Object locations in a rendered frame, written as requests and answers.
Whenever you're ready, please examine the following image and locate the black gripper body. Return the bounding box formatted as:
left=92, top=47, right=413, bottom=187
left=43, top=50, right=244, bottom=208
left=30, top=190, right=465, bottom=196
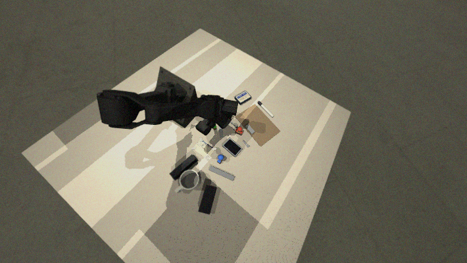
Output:
left=195, top=119, right=214, bottom=135

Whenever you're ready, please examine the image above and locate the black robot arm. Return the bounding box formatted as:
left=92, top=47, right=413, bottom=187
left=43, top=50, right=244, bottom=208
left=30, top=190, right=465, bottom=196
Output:
left=97, top=82, right=239, bottom=130

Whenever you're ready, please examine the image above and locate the red rubber stamp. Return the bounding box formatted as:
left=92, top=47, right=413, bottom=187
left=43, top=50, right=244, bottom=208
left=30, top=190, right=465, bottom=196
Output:
left=235, top=127, right=243, bottom=135

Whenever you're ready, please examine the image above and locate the grey mug with handle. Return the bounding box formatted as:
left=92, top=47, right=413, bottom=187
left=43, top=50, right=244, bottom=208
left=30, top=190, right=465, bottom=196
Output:
left=174, top=170, right=201, bottom=193

